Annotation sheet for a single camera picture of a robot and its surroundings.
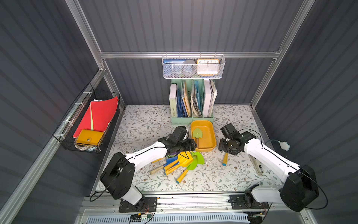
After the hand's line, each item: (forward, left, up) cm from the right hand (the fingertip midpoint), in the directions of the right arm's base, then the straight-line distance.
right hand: (225, 147), depth 84 cm
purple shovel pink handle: (-8, +30, +8) cm, 32 cm away
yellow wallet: (-7, +69, +21) cm, 73 cm away
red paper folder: (+7, +71, +21) cm, 74 cm away
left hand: (+1, +20, +1) cm, 20 cm away
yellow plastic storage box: (+9, +8, -10) cm, 16 cm away
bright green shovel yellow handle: (-3, +16, -10) cm, 19 cm away
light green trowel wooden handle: (+16, +15, -10) cm, 24 cm away
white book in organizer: (+26, +32, +15) cm, 44 cm away
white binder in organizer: (+31, +9, +15) cm, 35 cm away
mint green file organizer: (+31, +20, +10) cm, 38 cm away
